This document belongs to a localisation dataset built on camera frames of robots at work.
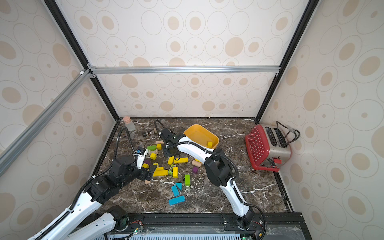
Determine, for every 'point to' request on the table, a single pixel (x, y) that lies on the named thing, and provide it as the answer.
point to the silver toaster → (279, 146)
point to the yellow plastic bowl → (201, 135)
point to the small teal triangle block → (179, 185)
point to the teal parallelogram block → (175, 190)
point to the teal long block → (176, 200)
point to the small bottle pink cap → (129, 124)
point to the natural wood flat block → (159, 142)
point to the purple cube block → (195, 169)
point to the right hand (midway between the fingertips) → (174, 151)
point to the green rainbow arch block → (169, 172)
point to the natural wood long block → (147, 182)
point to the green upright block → (187, 180)
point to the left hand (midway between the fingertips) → (152, 162)
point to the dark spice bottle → (146, 134)
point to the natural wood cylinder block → (197, 163)
